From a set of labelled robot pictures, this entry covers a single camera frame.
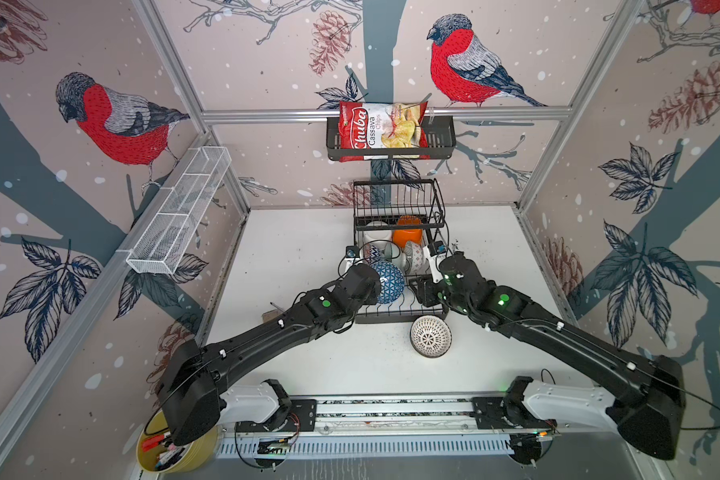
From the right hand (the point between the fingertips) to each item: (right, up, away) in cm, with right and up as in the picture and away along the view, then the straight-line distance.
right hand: (411, 285), depth 76 cm
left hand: (-11, +1, +2) cm, 11 cm away
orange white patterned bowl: (-10, +7, +16) cm, 21 cm away
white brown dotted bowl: (+7, -16, +8) cm, 19 cm away
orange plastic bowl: (+1, +12, +27) cm, 29 cm away
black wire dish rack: (-4, +27, +46) cm, 54 cm away
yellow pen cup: (-56, -32, -15) cm, 66 cm away
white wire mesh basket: (-62, +11, -5) cm, 63 cm away
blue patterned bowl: (-5, 0, +6) cm, 8 cm away
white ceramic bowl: (-8, +13, +27) cm, 31 cm away
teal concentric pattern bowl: (-1, +5, +20) cm, 20 cm away
